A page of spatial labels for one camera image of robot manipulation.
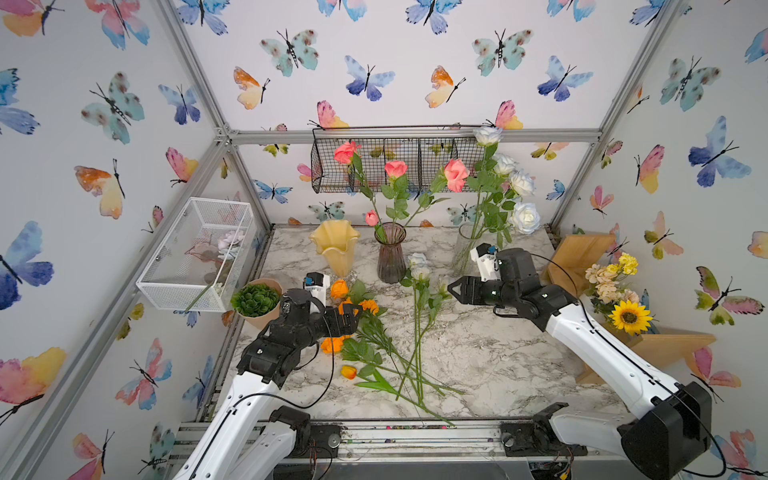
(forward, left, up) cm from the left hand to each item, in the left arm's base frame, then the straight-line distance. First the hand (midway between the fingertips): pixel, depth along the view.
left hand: (350, 306), depth 75 cm
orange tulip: (-13, -7, -20) cm, 25 cm away
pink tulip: (+21, -6, +9) cm, 23 cm away
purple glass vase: (+21, -10, -10) cm, 26 cm away
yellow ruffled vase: (+27, +7, -4) cm, 28 cm away
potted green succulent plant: (+6, +27, -8) cm, 29 cm away
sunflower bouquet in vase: (+1, -66, 0) cm, 66 cm away
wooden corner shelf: (+21, -68, -5) cm, 72 cm away
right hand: (+4, -27, +1) cm, 27 cm away
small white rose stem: (+22, -20, -15) cm, 34 cm away
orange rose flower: (+16, +7, -17) cm, 25 cm away
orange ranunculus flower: (-3, +7, -17) cm, 19 cm away
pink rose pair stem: (+33, -13, +10) cm, 37 cm away
